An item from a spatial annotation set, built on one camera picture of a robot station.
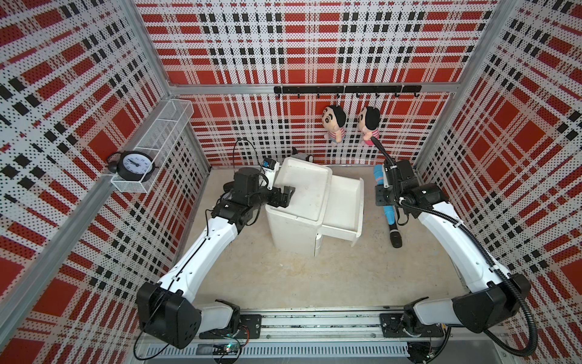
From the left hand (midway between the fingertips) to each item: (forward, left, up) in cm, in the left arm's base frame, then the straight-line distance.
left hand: (285, 185), depth 78 cm
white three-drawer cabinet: (-15, -4, -4) cm, 16 cm away
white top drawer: (-1, -22, -18) cm, 29 cm away
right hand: (-2, -36, -2) cm, 36 cm away
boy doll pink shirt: (+32, -34, +4) cm, 47 cm away
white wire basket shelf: (+14, +46, +9) cm, 49 cm away
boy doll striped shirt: (+29, -19, +7) cm, 36 cm away
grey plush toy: (+21, -7, -6) cm, 23 cm away
